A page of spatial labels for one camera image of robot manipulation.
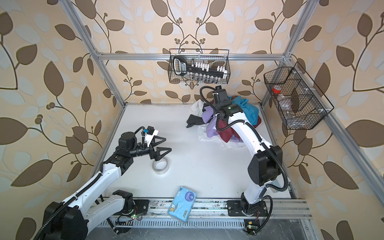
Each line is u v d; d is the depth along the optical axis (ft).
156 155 2.21
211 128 2.87
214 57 2.99
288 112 2.43
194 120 3.55
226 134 2.78
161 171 2.79
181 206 2.28
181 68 2.84
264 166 1.46
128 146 2.03
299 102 2.50
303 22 2.47
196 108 3.78
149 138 2.19
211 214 2.42
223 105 2.07
